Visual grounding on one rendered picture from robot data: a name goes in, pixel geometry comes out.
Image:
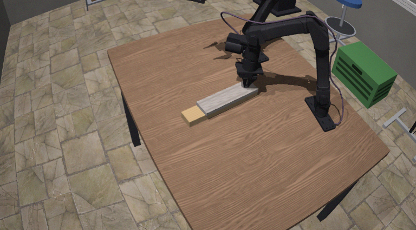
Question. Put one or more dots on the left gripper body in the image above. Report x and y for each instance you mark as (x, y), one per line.
(248, 69)

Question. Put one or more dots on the light wooden plank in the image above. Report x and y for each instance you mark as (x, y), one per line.
(194, 115)

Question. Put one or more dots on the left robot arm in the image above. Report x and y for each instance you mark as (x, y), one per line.
(260, 33)

